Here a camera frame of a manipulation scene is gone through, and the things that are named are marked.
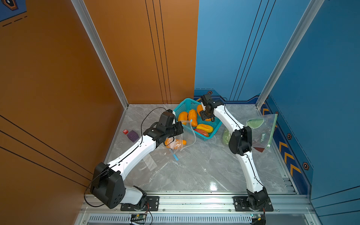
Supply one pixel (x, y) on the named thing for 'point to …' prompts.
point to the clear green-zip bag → (262, 129)
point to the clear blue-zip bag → (189, 135)
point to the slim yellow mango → (205, 128)
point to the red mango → (201, 132)
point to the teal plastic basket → (188, 112)
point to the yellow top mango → (192, 116)
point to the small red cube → (125, 131)
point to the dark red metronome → (259, 149)
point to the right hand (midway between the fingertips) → (206, 115)
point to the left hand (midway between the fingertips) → (184, 125)
